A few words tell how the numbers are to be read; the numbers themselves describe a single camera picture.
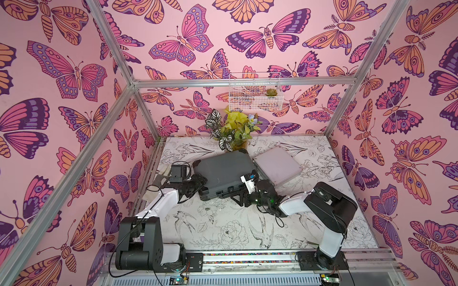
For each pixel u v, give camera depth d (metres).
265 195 0.73
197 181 0.80
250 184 0.81
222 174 0.92
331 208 0.49
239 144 1.00
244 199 0.78
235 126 0.90
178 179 0.70
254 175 0.92
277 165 1.01
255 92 0.95
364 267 0.73
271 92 0.92
